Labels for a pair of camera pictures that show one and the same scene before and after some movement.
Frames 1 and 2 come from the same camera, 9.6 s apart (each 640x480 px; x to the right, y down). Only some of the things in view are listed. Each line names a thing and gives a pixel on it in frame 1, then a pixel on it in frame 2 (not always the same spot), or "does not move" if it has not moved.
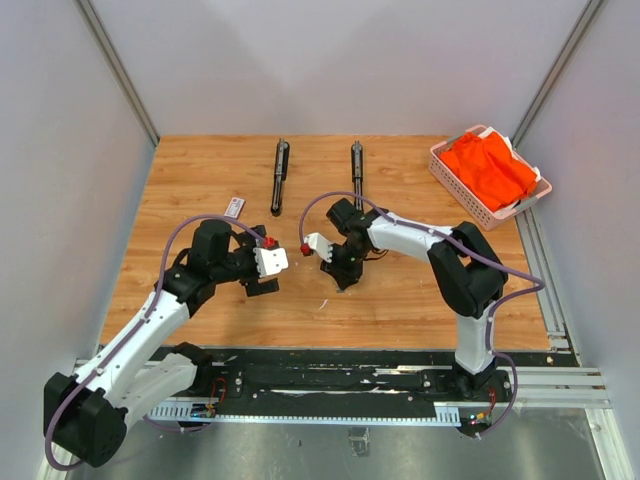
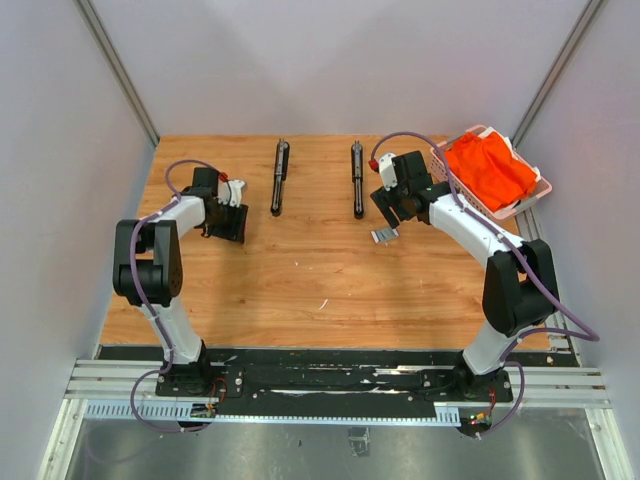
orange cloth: (490, 169) does not move
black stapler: (357, 173) does not move
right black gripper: (343, 277) → (384, 200)
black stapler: (280, 176) does not move
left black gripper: (252, 284) → (238, 225)
